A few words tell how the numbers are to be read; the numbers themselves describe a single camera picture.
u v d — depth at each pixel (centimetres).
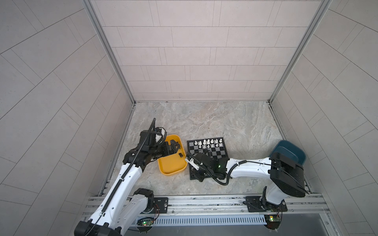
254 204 71
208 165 61
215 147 89
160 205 71
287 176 42
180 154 87
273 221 68
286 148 90
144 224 64
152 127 67
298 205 72
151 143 58
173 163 84
